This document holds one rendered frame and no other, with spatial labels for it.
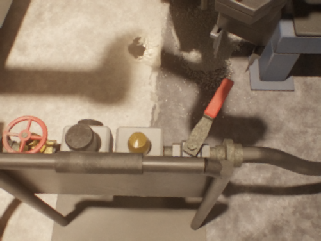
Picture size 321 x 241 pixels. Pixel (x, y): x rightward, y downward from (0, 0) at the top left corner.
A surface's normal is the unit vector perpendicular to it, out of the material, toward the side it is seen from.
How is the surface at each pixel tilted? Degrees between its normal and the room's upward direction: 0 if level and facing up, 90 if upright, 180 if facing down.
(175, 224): 0
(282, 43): 90
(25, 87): 0
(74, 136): 0
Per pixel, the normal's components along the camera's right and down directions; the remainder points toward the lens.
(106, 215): 0.00, -0.41
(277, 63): -0.03, 0.91
